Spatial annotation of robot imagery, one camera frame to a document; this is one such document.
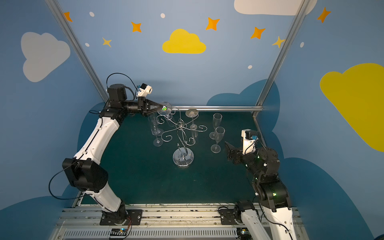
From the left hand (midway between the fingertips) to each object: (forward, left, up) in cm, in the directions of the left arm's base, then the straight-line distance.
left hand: (161, 106), depth 68 cm
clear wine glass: (+7, +9, -27) cm, 29 cm away
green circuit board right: (-45, -41, -44) cm, 75 cm away
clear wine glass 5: (+5, -14, -9) cm, 18 cm away
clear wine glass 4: (+2, -30, -21) cm, 37 cm away
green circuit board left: (-45, +22, -44) cm, 67 cm away
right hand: (-14, -34, -6) cm, 37 cm away
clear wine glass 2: (+7, +10, -41) cm, 43 cm away
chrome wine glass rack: (-5, -8, -40) cm, 41 cm away
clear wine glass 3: (+13, -30, -25) cm, 41 cm away
